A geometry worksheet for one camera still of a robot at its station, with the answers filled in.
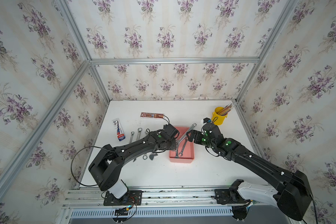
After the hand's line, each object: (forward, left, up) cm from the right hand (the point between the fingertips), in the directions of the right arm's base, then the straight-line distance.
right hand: (193, 135), depth 80 cm
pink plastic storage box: (-4, +4, -17) cm, 18 cm away
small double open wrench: (0, +4, -16) cm, 17 cm away
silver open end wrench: (-3, +9, -15) cm, 18 cm away
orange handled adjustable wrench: (-7, +25, -15) cm, 30 cm away
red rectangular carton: (+26, +28, -14) cm, 40 cm away
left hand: (-3, +10, -9) cm, 14 cm away
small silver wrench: (+9, +41, -15) cm, 45 cm away
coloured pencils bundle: (+23, -26, -3) cm, 34 cm away
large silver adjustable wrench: (+12, -3, -7) cm, 14 cm away
